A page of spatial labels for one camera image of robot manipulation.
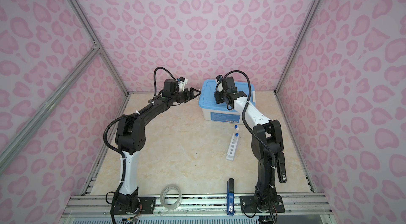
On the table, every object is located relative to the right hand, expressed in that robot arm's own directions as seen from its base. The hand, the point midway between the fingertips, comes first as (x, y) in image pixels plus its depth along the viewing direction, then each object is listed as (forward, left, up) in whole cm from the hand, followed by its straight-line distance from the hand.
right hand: (219, 92), depth 94 cm
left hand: (+1, +12, 0) cm, 12 cm away
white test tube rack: (-29, -7, -15) cm, 33 cm away
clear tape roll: (-56, +24, -15) cm, 62 cm away
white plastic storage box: (-9, -1, -11) cm, 14 cm away
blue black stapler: (-52, -5, -15) cm, 54 cm away
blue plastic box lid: (+7, +8, -3) cm, 11 cm away
